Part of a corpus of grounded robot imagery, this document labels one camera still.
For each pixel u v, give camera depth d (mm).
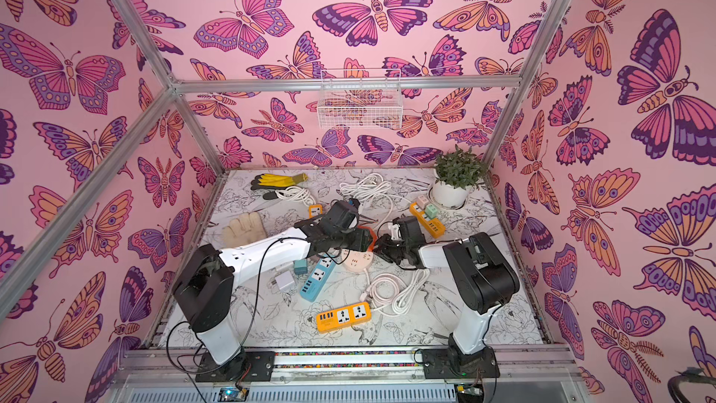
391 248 849
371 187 1121
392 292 857
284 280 876
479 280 485
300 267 900
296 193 1093
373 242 856
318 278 874
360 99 955
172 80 919
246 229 1003
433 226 994
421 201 1005
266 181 1135
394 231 895
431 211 980
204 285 463
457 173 920
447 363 726
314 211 1028
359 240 762
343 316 796
